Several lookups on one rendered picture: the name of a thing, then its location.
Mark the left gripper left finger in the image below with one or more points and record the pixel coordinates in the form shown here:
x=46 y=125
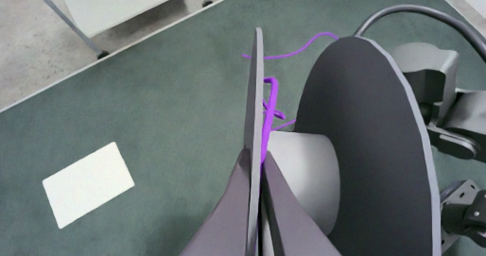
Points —
x=224 y=231

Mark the purple cable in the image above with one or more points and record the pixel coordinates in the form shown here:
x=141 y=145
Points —
x=270 y=111

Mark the dark grey cable reel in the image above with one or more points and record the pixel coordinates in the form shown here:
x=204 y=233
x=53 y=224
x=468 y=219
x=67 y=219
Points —
x=359 y=160

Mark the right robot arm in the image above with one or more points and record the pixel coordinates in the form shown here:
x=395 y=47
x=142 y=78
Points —
x=431 y=74

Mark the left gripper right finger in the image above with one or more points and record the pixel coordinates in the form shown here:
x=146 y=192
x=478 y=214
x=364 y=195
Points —
x=284 y=227

